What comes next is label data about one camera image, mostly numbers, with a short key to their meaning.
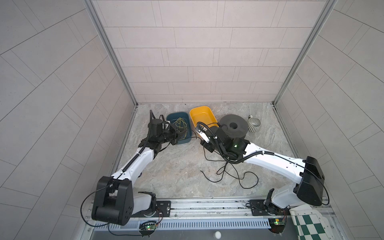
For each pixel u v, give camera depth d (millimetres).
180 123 1028
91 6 708
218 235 586
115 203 394
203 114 1084
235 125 980
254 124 1020
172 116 1030
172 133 710
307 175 404
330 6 708
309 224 667
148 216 681
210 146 666
